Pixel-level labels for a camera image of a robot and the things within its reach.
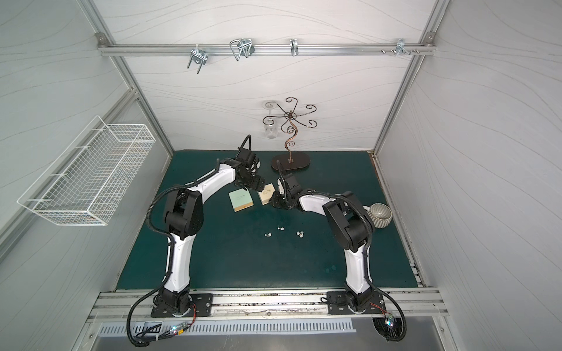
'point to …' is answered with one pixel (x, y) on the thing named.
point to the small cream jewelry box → (266, 193)
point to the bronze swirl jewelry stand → (285, 159)
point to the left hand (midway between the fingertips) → (256, 185)
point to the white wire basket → (88, 182)
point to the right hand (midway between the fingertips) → (271, 200)
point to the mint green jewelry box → (241, 199)
